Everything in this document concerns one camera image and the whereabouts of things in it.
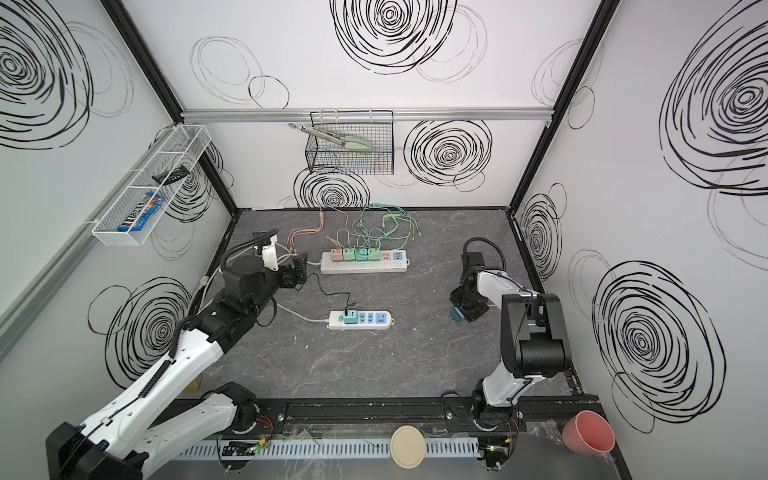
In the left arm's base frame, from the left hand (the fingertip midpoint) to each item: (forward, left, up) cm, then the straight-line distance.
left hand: (294, 254), depth 76 cm
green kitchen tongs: (+37, -11, +9) cm, 39 cm away
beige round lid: (-38, -30, -18) cm, 51 cm away
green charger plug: (+13, -18, -18) cm, 28 cm away
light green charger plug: (+14, -10, -19) cm, 26 cm away
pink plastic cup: (-34, -69, -15) cm, 78 cm away
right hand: (-1, -45, -25) cm, 52 cm away
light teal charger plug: (-8, -14, -19) cm, 25 cm away
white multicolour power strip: (+14, -24, -23) cm, 36 cm away
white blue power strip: (-8, -18, -22) cm, 29 cm away
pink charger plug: (+14, -6, -19) cm, 24 cm away
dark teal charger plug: (-4, -45, -23) cm, 50 cm away
